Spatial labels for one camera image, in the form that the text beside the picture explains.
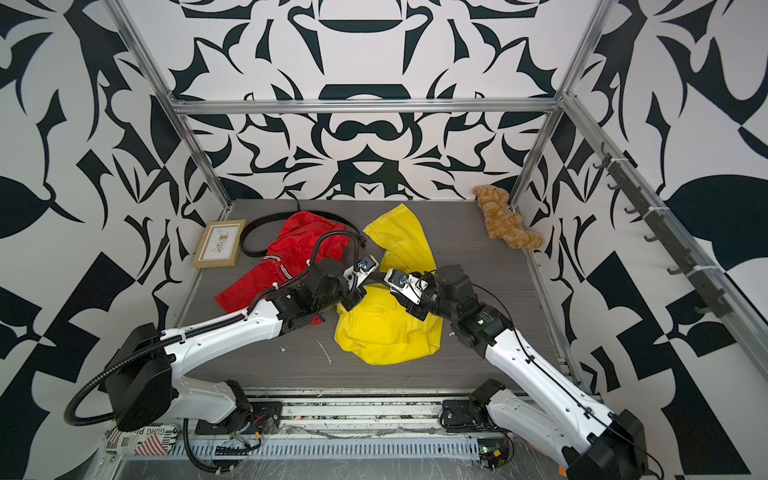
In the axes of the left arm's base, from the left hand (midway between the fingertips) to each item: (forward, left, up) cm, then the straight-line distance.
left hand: (361, 269), depth 81 cm
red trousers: (+8, +22, -6) cm, 25 cm away
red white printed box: (-35, +48, -15) cm, 61 cm away
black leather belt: (+28, +4, -16) cm, 32 cm away
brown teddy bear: (+23, -48, -10) cm, 55 cm away
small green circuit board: (-40, -30, -19) cm, 53 cm away
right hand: (-5, -10, +4) cm, 11 cm away
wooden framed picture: (+22, +50, -16) cm, 57 cm away
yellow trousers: (-12, -3, -11) cm, 16 cm away
